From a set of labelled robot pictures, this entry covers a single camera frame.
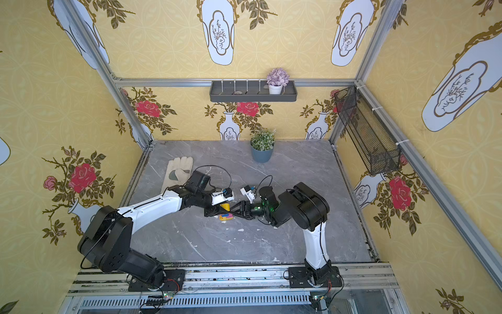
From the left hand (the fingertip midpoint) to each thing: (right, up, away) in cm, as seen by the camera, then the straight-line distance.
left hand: (227, 205), depth 87 cm
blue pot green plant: (+16, +28, +14) cm, 35 cm away
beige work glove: (-29, +14, +19) cm, 38 cm away
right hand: (+3, -7, +1) cm, 8 cm away
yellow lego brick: (0, 0, -3) cm, 3 cm away
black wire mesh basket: (+67, +23, -3) cm, 71 cm away
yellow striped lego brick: (0, -5, 0) cm, 5 cm away
